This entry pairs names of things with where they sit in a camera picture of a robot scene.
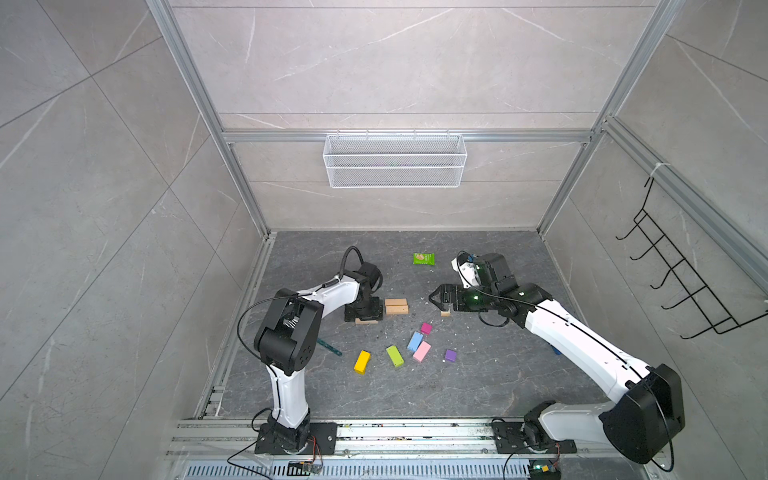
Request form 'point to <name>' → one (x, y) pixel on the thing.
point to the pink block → (422, 351)
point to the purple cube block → (451, 355)
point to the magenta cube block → (426, 328)
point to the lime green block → (395, 356)
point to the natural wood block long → (358, 321)
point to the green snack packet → (424, 258)
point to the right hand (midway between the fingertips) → (441, 295)
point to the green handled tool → (329, 348)
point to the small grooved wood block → (446, 314)
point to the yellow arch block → (362, 362)
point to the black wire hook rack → (719, 317)
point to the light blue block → (415, 341)
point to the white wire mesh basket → (394, 161)
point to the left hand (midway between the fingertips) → (370, 311)
